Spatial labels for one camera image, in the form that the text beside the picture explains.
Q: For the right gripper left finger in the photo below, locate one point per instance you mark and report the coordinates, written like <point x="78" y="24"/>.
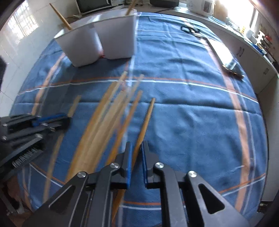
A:
<point x="121" y="175"/>

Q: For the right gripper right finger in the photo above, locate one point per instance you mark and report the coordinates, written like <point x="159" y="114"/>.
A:
<point x="149" y="159"/>

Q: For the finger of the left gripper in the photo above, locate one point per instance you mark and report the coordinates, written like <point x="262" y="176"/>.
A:
<point x="57" y="121"/>

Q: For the white lower kitchen cabinets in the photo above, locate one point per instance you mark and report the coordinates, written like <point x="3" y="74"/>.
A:
<point x="258" y="69"/>

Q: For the white two-compartment utensil holder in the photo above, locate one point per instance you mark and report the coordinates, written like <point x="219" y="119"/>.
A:
<point x="113" y="31"/>

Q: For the white microwave oven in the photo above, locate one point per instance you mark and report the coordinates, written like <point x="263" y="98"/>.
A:
<point x="85" y="6"/>

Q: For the smartphone on table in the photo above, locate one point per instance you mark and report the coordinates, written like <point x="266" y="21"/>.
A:
<point x="225" y="58"/>

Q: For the black scissors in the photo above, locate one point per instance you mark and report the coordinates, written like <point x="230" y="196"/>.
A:
<point x="192" y="31"/>

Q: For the dark rice cooker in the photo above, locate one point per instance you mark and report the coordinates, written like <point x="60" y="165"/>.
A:
<point x="164" y="3"/>

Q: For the white rice cooker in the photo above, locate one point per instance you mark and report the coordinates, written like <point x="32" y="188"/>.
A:
<point x="201" y="7"/>

